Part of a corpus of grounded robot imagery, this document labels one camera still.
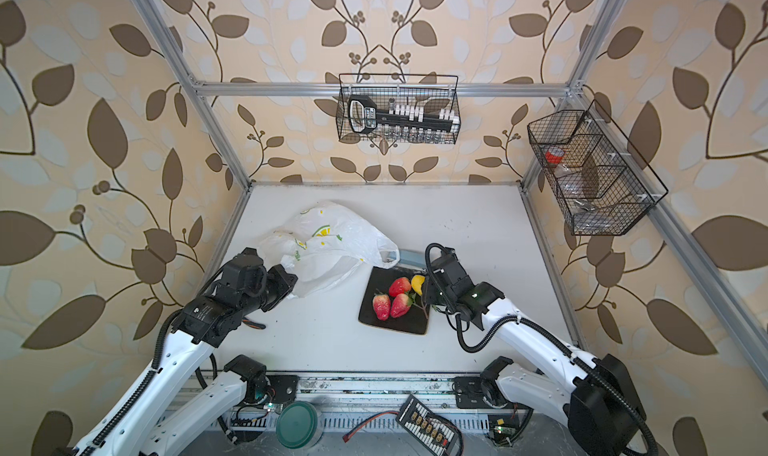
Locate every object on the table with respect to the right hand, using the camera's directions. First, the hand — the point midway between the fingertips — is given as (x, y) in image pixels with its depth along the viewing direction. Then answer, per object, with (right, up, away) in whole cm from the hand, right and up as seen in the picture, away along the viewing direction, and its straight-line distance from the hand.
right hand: (429, 291), depth 82 cm
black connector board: (0, -30, -15) cm, 33 cm away
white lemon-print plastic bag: (-31, +13, +8) cm, 35 cm away
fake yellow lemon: (-3, +1, +6) cm, 7 cm away
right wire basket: (+42, +29, -8) cm, 52 cm away
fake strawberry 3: (-8, -5, +2) cm, 10 cm away
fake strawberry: (-14, -5, +2) cm, 15 cm away
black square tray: (-4, -9, +3) cm, 10 cm away
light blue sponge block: (-4, +7, +11) cm, 14 cm away
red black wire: (-21, -31, -13) cm, 39 cm away
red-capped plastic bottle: (+38, +39, +6) cm, 54 cm away
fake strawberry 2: (-8, 0, +6) cm, 10 cm away
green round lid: (-30, -23, -20) cm, 43 cm away
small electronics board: (+17, -30, -11) cm, 36 cm away
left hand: (-33, +6, -8) cm, 34 cm away
